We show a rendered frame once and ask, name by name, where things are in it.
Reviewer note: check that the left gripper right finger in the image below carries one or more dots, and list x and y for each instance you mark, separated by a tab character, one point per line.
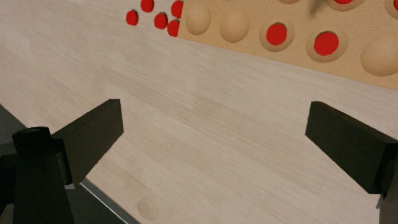
367	155

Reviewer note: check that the tan counting tray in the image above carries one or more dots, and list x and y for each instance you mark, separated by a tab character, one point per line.
367	31

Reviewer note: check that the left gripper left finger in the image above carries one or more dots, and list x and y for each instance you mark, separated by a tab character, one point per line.
38	194

